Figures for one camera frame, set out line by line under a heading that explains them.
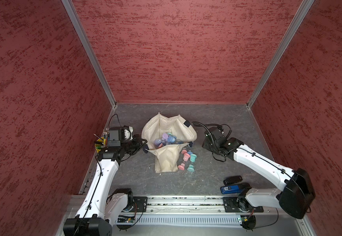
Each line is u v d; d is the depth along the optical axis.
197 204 0.76
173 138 0.89
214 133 0.62
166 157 0.82
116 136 0.59
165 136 0.91
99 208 0.40
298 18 0.74
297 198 0.41
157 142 0.92
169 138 0.88
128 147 0.65
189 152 0.91
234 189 0.76
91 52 0.88
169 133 0.98
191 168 0.84
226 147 0.57
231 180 0.82
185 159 0.89
